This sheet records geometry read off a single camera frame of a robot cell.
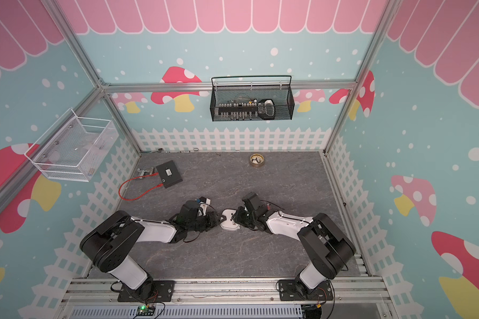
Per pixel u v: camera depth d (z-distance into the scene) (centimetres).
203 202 87
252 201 70
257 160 116
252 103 92
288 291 74
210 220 81
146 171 109
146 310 73
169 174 108
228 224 88
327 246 45
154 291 72
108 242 46
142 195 102
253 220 69
